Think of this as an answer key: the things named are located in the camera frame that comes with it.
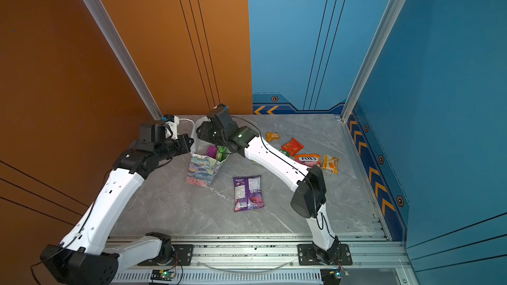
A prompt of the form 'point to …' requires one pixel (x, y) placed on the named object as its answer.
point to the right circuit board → (333, 276)
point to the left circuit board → (164, 274)
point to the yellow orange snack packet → (331, 163)
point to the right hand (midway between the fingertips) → (197, 132)
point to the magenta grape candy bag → (212, 151)
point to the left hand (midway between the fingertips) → (194, 137)
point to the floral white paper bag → (202, 169)
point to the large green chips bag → (223, 152)
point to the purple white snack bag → (247, 192)
